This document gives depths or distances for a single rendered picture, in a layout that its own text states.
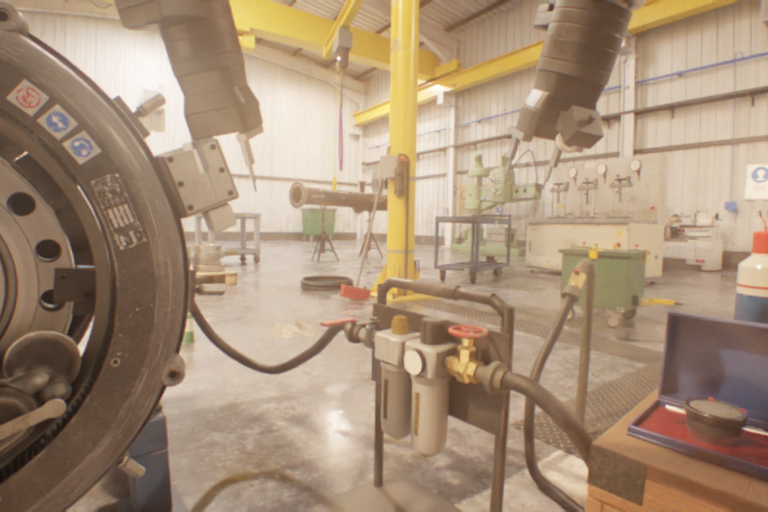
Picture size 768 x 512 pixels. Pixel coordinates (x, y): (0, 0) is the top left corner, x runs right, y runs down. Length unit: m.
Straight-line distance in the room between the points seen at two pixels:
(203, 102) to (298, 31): 12.76
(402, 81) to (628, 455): 3.95
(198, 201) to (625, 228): 5.56
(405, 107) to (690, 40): 8.61
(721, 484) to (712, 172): 10.48
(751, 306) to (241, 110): 0.73
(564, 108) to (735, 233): 10.25
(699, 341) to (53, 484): 0.87
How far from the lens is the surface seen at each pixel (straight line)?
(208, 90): 0.48
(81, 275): 0.78
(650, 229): 6.31
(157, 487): 1.18
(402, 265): 4.01
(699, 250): 9.40
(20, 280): 0.79
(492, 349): 0.82
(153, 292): 0.67
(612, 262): 3.29
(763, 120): 10.84
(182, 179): 0.71
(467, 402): 0.89
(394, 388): 0.92
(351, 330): 1.02
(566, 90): 0.48
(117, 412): 0.71
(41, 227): 0.78
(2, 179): 0.79
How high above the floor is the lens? 0.69
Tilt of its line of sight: 4 degrees down
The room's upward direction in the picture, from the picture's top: 1 degrees clockwise
